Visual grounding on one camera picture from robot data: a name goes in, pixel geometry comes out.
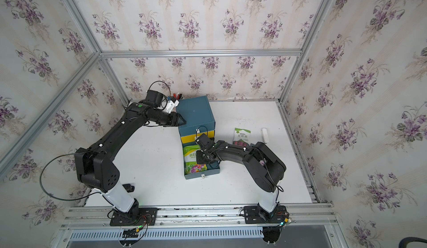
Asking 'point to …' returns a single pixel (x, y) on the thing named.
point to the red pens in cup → (179, 96)
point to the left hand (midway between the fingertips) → (183, 124)
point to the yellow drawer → (192, 138)
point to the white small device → (264, 133)
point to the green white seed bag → (241, 137)
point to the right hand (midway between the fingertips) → (200, 160)
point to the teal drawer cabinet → (197, 114)
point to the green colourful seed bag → (190, 164)
